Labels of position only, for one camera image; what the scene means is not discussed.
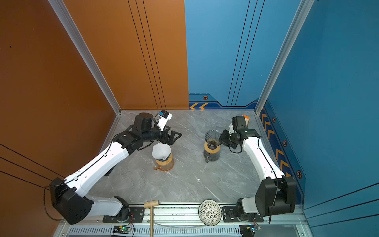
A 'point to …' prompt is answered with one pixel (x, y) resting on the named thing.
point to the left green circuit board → (122, 229)
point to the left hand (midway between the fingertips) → (176, 130)
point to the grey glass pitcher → (210, 156)
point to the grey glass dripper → (212, 137)
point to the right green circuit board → (247, 230)
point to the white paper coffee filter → (161, 150)
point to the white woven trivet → (209, 212)
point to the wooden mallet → (151, 204)
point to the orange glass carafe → (165, 168)
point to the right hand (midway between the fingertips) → (218, 139)
